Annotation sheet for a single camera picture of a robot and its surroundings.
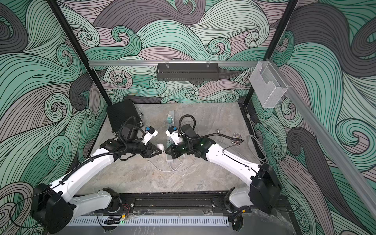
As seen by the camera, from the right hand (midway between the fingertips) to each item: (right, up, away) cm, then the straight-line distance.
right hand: (164, 153), depth 73 cm
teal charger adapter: (-1, +16, +28) cm, 32 cm away
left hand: (-3, +2, +2) cm, 4 cm away
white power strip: (-2, +21, +40) cm, 46 cm away
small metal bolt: (+34, +8, +30) cm, 46 cm away
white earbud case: (-2, +3, 0) cm, 4 cm away
